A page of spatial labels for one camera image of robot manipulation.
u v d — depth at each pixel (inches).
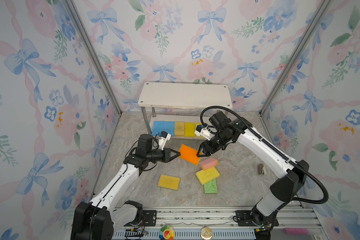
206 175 33.6
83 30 30.1
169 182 33.2
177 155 29.5
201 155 27.0
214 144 25.5
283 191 19.9
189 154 29.3
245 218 28.8
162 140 28.1
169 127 39.5
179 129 39.3
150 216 29.5
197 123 27.2
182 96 32.1
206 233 27.6
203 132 27.1
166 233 27.1
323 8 27.1
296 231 26.9
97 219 15.3
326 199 15.8
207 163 34.8
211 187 32.2
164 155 26.5
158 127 39.6
